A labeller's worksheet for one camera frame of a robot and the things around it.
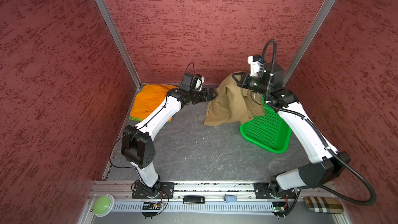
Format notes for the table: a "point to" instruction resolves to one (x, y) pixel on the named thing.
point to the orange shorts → (147, 98)
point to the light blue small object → (230, 198)
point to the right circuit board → (279, 207)
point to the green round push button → (103, 205)
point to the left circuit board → (151, 206)
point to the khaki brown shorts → (234, 103)
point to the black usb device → (194, 199)
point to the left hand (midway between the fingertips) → (210, 99)
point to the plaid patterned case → (324, 204)
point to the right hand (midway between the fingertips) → (230, 78)
